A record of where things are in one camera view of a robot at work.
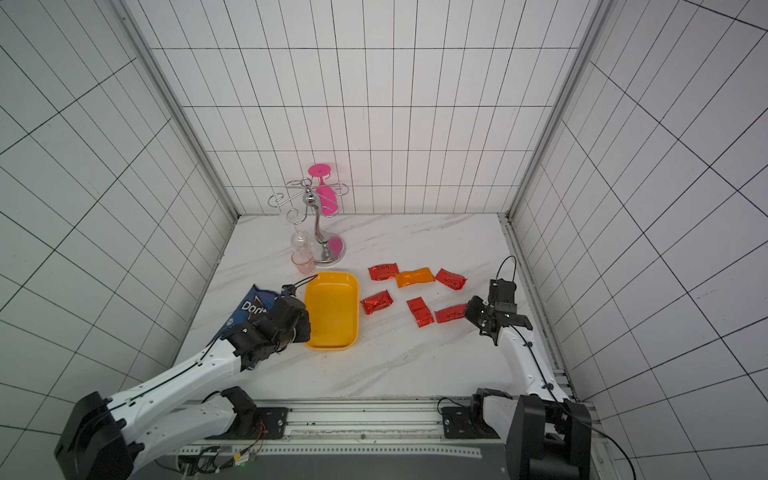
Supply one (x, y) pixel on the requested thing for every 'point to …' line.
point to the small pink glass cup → (304, 261)
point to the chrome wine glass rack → (297, 197)
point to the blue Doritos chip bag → (255, 303)
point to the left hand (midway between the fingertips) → (301, 328)
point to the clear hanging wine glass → (300, 240)
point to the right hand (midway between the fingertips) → (460, 304)
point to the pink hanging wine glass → (325, 194)
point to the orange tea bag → (413, 277)
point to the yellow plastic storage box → (333, 302)
